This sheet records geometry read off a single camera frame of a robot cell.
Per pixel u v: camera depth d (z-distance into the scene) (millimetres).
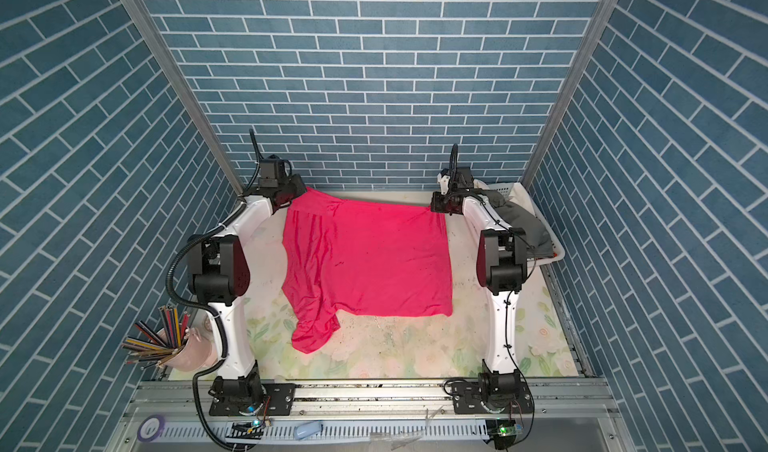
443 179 969
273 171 784
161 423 706
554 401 753
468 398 738
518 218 938
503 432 701
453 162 926
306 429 690
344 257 964
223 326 588
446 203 852
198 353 781
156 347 723
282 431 642
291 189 911
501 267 607
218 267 559
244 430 720
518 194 1081
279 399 747
